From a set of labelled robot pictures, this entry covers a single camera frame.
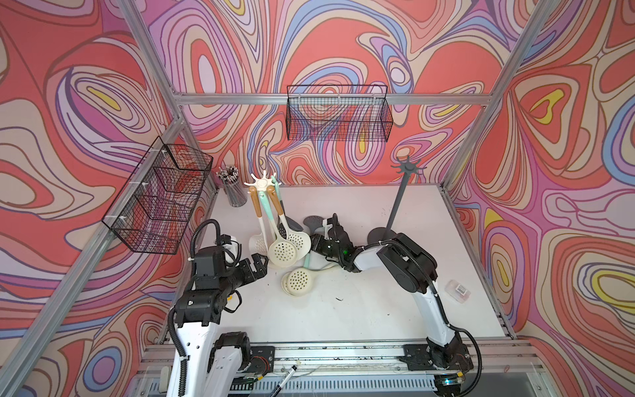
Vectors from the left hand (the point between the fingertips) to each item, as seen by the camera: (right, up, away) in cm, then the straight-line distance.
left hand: (258, 263), depth 73 cm
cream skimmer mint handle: (+6, +1, +9) cm, 11 cm away
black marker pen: (+6, -35, -5) cm, 36 cm away
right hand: (+13, +1, +26) cm, 29 cm away
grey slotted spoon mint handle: (+16, +10, +26) cm, 32 cm away
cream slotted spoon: (-3, +4, +13) cm, 14 cm away
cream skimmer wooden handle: (+12, +4, +15) cm, 19 cm away
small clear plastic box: (+67, -13, +12) cm, 69 cm away
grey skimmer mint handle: (+8, +10, +22) cm, 26 cm away
